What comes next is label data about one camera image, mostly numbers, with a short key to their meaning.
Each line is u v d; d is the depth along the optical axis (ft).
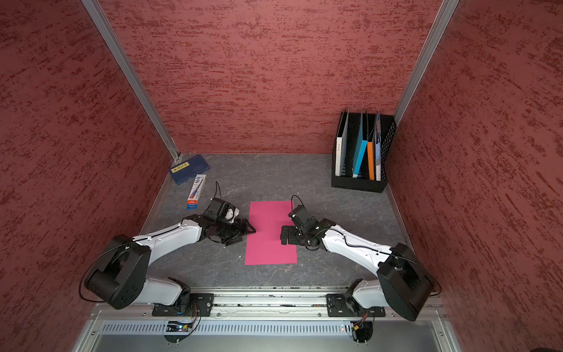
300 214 2.17
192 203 3.28
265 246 2.93
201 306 2.45
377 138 2.93
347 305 2.16
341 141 2.87
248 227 2.69
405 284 1.37
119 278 1.40
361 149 2.88
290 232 2.46
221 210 2.38
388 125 3.33
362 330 2.36
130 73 2.86
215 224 2.34
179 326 2.35
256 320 2.34
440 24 2.43
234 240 2.60
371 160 3.03
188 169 3.74
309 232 2.11
